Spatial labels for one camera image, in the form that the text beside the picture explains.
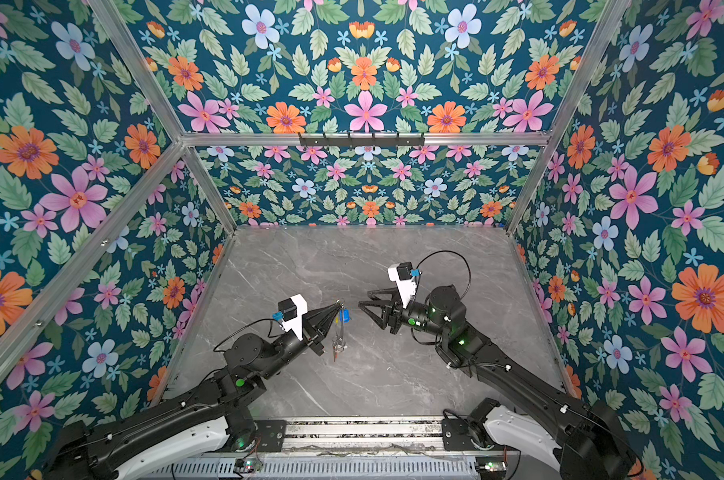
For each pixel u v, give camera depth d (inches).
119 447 17.2
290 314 21.2
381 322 24.2
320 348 23.5
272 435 29.0
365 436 29.5
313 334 22.6
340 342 26.1
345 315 25.0
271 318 21.1
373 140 36.5
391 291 26.5
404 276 23.7
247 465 27.7
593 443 15.3
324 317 24.0
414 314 23.8
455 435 28.9
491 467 27.7
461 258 20.1
